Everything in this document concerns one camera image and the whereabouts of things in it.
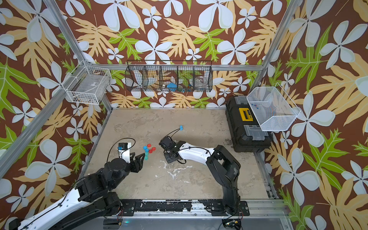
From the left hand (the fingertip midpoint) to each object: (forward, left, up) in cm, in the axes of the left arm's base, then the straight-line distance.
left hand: (142, 153), depth 72 cm
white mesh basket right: (+26, -74, +6) cm, 79 cm away
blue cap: (+13, +4, -21) cm, 24 cm away
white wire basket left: (+38, +37, +12) cm, 55 cm away
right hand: (+7, -13, -18) cm, 23 cm away
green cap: (+11, +4, -22) cm, 25 cm away
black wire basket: (+54, -11, +10) cm, 56 cm away
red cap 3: (+14, 0, -21) cm, 26 cm away
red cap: (+16, +3, -21) cm, 27 cm away
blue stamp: (+30, -20, -19) cm, 41 cm away
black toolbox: (+17, -59, -3) cm, 61 cm away
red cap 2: (+12, +1, -21) cm, 24 cm away
